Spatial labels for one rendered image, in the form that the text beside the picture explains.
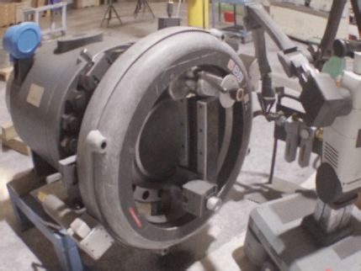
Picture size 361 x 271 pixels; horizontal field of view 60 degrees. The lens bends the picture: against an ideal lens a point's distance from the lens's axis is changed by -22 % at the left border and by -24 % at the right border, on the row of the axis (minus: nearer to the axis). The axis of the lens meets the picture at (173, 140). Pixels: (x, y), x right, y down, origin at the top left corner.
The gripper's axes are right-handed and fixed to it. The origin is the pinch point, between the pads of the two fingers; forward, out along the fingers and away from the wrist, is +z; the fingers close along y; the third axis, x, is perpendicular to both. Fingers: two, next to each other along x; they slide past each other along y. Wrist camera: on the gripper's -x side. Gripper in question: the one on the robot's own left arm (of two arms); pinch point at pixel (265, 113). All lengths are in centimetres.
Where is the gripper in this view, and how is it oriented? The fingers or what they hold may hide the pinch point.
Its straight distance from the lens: 186.7
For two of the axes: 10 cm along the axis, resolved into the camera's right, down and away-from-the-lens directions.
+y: -3.4, -4.1, 8.5
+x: -9.4, 1.5, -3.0
